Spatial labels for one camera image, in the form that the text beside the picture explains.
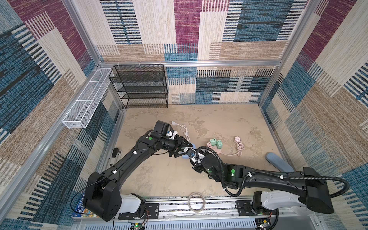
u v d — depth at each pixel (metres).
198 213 0.73
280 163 0.86
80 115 0.71
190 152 0.60
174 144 0.69
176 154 0.72
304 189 0.42
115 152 0.88
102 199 0.42
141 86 1.11
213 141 0.92
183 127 1.05
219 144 0.90
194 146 0.95
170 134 0.67
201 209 0.74
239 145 0.94
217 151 0.92
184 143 0.69
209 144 0.89
